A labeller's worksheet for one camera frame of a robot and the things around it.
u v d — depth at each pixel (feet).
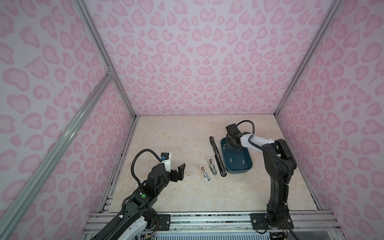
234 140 2.50
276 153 1.95
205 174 2.89
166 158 2.18
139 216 1.77
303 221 2.45
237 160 3.10
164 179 1.99
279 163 1.78
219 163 3.04
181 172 2.30
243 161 3.08
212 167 2.96
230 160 3.11
